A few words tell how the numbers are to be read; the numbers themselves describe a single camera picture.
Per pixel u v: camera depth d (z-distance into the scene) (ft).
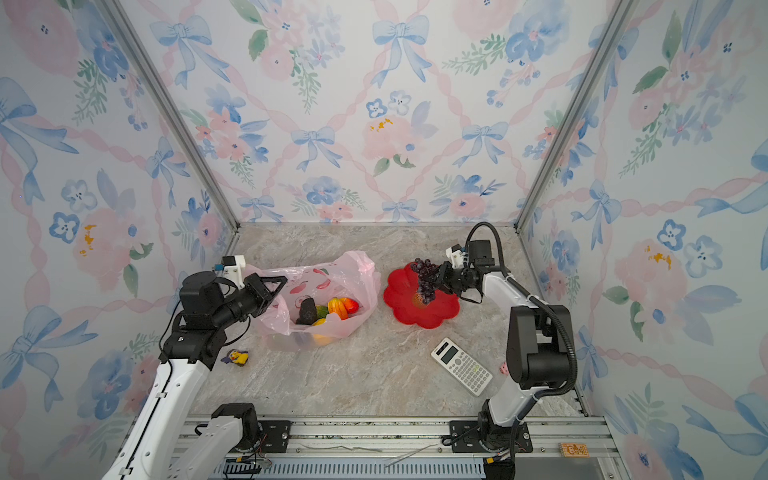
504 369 1.72
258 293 2.06
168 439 1.42
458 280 2.60
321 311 2.98
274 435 2.42
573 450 2.35
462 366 2.77
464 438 2.36
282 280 2.35
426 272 2.95
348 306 2.99
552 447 2.42
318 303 3.02
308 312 2.82
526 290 1.79
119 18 2.27
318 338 2.81
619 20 2.27
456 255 2.87
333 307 2.88
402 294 3.30
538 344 1.55
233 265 2.18
